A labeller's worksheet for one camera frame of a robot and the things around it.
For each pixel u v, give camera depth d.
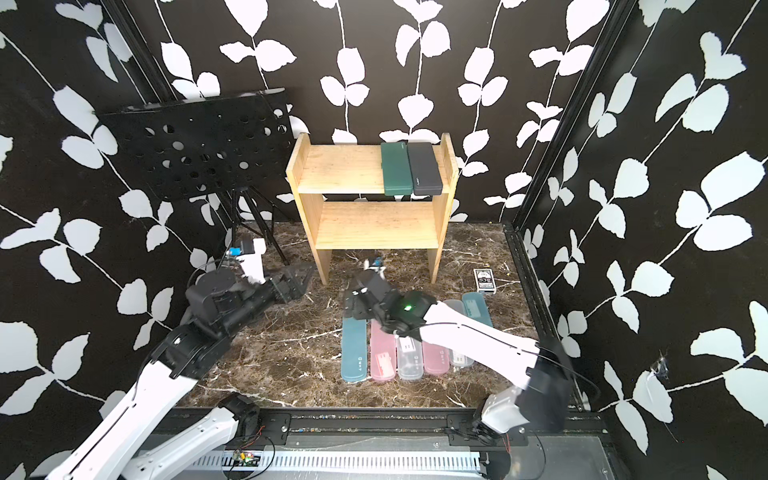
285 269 0.56
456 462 0.70
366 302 0.55
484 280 1.02
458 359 0.84
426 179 0.68
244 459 0.70
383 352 0.86
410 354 0.86
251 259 0.57
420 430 0.75
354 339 0.88
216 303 0.47
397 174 0.74
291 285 0.57
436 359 0.84
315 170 0.75
